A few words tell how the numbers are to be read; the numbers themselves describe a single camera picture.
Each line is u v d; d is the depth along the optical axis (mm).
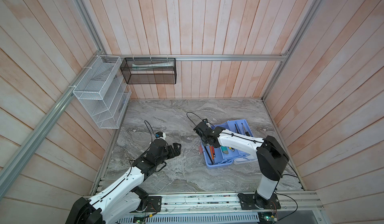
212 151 911
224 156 801
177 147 736
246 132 876
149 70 1040
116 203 457
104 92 722
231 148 580
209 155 902
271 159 469
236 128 895
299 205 739
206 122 812
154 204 733
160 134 733
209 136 656
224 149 631
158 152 606
